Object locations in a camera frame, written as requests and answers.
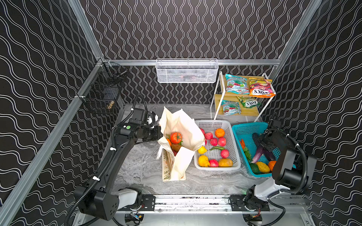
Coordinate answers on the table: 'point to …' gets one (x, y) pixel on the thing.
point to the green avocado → (255, 168)
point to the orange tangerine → (219, 133)
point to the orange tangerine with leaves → (169, 142)
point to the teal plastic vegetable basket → (244, 132)
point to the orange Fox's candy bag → (261, 87)
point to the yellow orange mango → (225, 162)
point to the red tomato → (176, 137)
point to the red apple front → (213, 163)
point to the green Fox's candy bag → (249, 101)
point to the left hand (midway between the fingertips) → (166, 134)
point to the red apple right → (222, 141)
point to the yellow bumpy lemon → (203, 161)
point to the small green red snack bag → (230, 108)
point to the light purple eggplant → (259, 151)
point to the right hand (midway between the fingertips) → (265, 144)
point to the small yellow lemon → (202, 149)
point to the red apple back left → (202, 131)
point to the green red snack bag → (236, 84)
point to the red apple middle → (208, 135)
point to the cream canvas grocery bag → (175, 168)
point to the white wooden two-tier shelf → (239, 95)
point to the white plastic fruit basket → (220, 152)
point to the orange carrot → (242, 143)
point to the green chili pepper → (219, 148)
